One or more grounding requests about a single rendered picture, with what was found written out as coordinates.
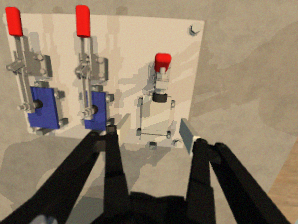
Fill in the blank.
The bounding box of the grey toggle clamp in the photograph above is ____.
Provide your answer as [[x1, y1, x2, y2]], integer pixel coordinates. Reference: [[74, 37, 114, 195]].
[[5, 7, 53, 113]]

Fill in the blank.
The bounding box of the toggle clamp with red handle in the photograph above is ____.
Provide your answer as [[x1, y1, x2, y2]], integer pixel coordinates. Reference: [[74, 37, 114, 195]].
[[74, 5, 109, 120]]

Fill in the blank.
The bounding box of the blue rectangular block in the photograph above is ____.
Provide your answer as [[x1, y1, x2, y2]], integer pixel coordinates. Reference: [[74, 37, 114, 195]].
[[27, 86, 64, 129], [84, 91, 110, 131]]

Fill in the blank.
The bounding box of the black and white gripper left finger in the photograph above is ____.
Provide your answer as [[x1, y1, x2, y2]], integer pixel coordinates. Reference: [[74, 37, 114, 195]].
[[0, 113, 136, 224]]

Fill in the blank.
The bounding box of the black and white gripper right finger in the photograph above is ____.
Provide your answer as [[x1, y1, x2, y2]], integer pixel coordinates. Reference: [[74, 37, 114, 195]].
[[179, 118, 291, 224]]

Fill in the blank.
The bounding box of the red-handled toggle clamp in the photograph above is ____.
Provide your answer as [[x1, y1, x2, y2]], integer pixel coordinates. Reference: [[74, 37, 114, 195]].
[[148, 53, 171, 103]]

